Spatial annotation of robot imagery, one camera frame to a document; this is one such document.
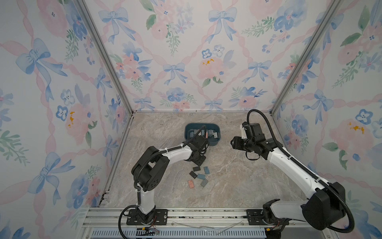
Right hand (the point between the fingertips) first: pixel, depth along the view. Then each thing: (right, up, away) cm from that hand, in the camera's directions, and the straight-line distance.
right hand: (235, 141), depth 83 cm
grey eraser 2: (-11, +5, +22) cm, 25 cm away
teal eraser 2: (-18, -21, +5) cm, 28 cm away
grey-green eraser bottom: (-17, -24, +2) cm, 30 cm away
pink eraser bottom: (-25, -24, +1) cm, 35 cm away
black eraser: (-21, -17, +6) cm, 28 cm away
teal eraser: (-25, +3, +20) cm, 32 cm away
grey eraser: (-22, +5, +23) cm, 32 cm away
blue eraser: (-16, -18, +7) cm, 25 cm away
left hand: (-19, -12, +10) cm, 25 cm away
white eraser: (-8, +3, +21) cm, 23 cm away
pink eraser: (-15, +3, +19) cm, 24 cm away
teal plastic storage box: (-10, +3, +21) cm, 23 cm away
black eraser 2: (-23, -20, +5) cm, 31 cm away
